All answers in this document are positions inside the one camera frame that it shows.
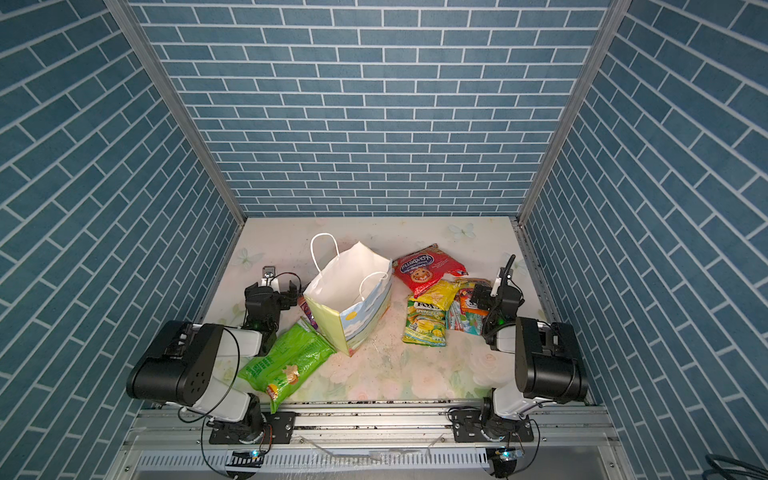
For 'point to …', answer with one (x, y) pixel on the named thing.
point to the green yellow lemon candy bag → (425, 325)
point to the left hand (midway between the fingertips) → (275, 281)
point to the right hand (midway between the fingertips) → (493, 281)
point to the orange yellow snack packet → (466, 292)
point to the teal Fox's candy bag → (466, 322)
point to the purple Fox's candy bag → (305, 307)
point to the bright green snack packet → (298, 354)
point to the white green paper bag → (353, 291)
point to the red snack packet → (422, 269)
